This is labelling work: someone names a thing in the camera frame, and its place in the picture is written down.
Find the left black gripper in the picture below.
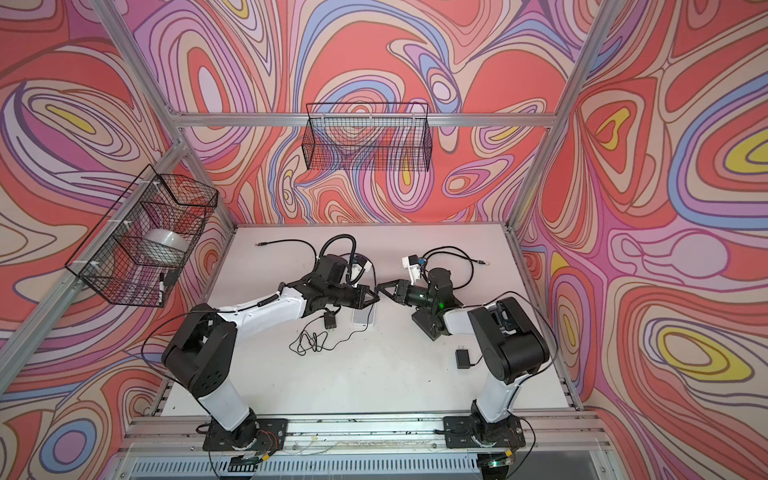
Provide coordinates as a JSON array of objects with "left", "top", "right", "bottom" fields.
[{"left": 324, "top": 285, "right": 381, "bottom": 311}]

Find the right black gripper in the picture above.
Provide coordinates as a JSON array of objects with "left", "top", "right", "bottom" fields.
[{"left": 376, "top": 279, "right": 437, "bottom": 310}]

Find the black power adapter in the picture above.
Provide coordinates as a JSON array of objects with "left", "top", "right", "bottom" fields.
[
  {"left": 288, "top": 308, "right": 367, "bottom": 357},
  {"left": 455, "top": 349, "right": 484, "bottom": 370}
]

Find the white small network switch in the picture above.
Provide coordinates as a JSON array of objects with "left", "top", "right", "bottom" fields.
[{"left": 352, "top": 304, "right": 377, "bottom": 328}]

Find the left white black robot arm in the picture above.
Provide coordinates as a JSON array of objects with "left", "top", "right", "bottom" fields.
[{"left": 162, "top": 255, "right": 379, "bottom": 451}]

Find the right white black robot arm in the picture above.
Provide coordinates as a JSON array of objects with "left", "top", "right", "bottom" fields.
[{"left": 377, "top": 268, "right": 550, "bottom": 444}]

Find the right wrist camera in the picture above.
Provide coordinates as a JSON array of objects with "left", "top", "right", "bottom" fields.
[{"left": 402, "top": 254, "right": 425, "bottom": 285}]

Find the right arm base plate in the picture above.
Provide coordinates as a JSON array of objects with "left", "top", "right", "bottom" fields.
[{"left": 435, "top": 414, "right": 526, "bottom": 451}]

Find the back black wire basket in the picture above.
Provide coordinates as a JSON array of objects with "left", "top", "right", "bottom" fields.
[{"left": 301, "top": 101, "right": 433, "bottom": 172}]

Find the black wire basket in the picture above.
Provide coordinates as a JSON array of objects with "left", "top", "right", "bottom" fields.
[
  {"left": 65, "top": 166, "right": 219, "bottom": 307},
  {"left": 301, "top": 101, "right": 433, "bottom": 172}
]

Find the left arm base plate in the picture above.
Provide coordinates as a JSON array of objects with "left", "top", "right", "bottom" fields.
[{"left": 203, "top": 418, "right": 289, "bottom": 454}]

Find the left black wire basket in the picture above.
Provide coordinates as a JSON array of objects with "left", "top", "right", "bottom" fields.
[{"left": 65, "top": 166, "right": 219, "bottom": 307}]

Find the aluminium frame rail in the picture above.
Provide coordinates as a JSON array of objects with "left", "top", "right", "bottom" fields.
[{"left": 171, "top": 113, "right": 556, "bottom": 127}]

